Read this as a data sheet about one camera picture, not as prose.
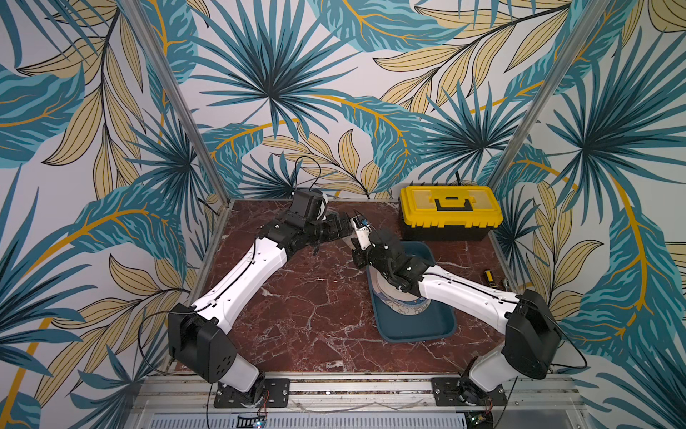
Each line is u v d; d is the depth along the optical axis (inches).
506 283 37.2
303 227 22.7
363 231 26.7
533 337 16.9
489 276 37.4
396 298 34.4
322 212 24.3
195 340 15.6
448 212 37.9
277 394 28.9
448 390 28.8
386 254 23.3
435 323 33.4
